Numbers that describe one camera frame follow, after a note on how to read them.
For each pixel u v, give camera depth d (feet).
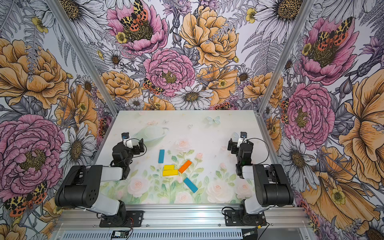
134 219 2.40
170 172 2.95
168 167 3.01
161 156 3.17
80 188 1.49
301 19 2.46
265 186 1.51
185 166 3.01
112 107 3.94
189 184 2.79
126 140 2.59
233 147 2.79
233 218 2.41
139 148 2.80
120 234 2.30
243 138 2.60
